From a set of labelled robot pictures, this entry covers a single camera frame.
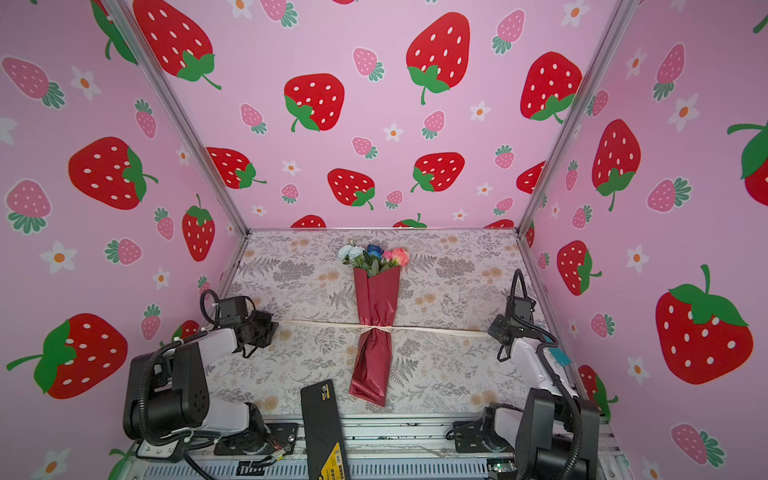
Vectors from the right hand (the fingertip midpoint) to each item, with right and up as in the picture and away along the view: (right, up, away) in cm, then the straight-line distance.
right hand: (507, 327), depth 88 cm
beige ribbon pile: (-39, -1, +2) cm, 39 cm away
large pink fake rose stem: (-32, +22, +19) cm, 43 cm away
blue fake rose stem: (-41, +24, +19) cm, 51 cm away
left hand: (-72, +2, +6) cm, 72 cm away
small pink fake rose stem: (-37, +22, +20) cm, 47 cm away
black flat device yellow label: (-52, -23, -15) cm, 59 cm away
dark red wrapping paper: (-40, -7, -3) cm, 41 cm away
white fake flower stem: (-51, +23, +19) cm, 59 cm away
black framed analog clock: (-93, -25, -18) cm, 98 cm away
